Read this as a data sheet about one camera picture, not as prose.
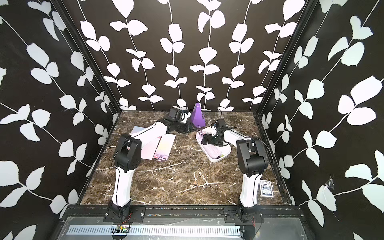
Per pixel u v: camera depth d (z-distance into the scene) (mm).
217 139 862
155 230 701
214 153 949
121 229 702
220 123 828
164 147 994
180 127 839
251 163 527
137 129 1111
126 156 554
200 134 1003
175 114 783
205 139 906
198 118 1053
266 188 818
